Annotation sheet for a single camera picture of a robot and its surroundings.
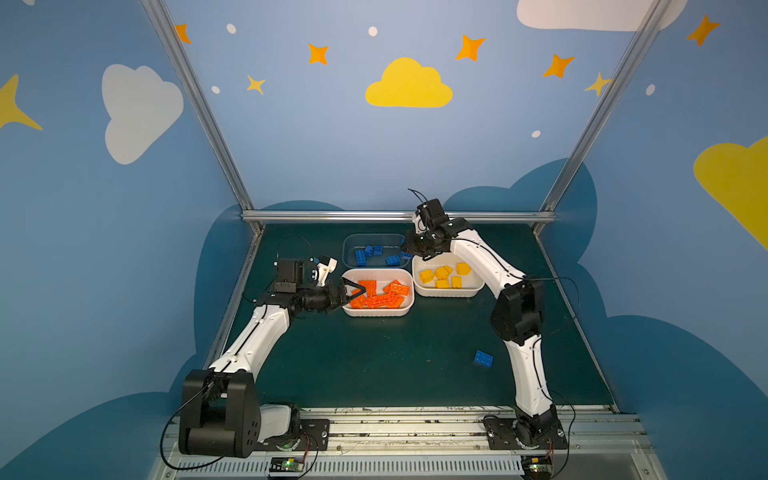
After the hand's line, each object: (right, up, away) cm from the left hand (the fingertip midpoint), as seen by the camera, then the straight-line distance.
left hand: (356, 293), depth 81 cm
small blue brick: (+5, +12, +31) cm, 34 cm away
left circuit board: (-16, -40, -10) cm, 44 cm away
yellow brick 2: (+29, +4, +25) cm, 38 cm away
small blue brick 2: (+1, +13, +30) cm, 33 cm away
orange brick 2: (+3, -1, +23) cm, 23 cm away
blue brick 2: (+15, +11, +6) cm, 19 cm away
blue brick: (+11, +9, +28) cm, 31 cm away
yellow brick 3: (+28, 0, +24) cm, 37 cm away
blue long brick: (-2, +10, +30) cm, 31 cm away
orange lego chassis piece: (+10, -5, +15) cm, 18 cm away
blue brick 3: (+37, -20, +5) cm, 42 cm away
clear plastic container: (+11, +15, +34) cm, 38 cm away
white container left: (+7, +3, +24) cm, 25 cm away
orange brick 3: (+12, -1, +20) cm, 24 cm away
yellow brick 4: (+33, +1, +23) cm, 41 cm away
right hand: (+15, +14, +14) cm, 25 cm away
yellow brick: (+23, +3, +24) cm, 33 cm away
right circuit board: (+45, -41, -9) cm, 62 cm away
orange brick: (-1, -5, +15) cm, 16 cm away
